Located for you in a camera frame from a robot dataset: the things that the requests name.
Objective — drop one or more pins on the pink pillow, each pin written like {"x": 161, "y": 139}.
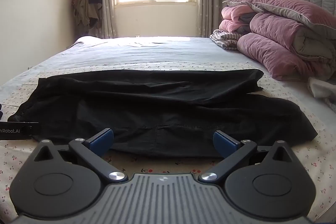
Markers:
{"x": 278, "y": 35}

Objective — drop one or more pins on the folded pink quilt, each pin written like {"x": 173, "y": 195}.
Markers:
{"x": 233, "y": 17}

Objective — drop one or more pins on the cherry print bed sheet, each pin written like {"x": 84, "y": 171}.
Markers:
{"x": 309, "y": 161}

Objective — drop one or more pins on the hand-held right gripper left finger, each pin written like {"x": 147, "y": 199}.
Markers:
{"x": 103, "y": 139}

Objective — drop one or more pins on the white crumpled cloth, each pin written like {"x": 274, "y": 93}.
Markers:
{"x": 321, "y": 90}

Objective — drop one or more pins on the black pants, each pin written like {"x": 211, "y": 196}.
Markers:
{"x": 157, "y": 108}

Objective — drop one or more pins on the grey-blue bed sheet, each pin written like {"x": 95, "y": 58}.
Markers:
{"x": 157, "y": 51}

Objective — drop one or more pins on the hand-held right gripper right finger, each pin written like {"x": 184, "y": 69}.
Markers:
{"x": 222, "y": 141}

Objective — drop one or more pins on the striped folded cloth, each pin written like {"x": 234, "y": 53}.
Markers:
{"x": 224, "y": 39}

